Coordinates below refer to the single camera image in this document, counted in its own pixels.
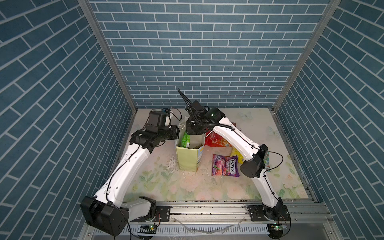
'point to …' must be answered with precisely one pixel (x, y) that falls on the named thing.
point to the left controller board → (147, 232)
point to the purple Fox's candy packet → (225, 165)
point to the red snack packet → (211, 139)
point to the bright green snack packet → (185, 141)
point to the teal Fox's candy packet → (266, 161)
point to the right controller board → (275, 231)
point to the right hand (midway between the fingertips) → (188, 131)
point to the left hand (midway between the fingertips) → (183, 130)
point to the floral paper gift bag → (189, 158)
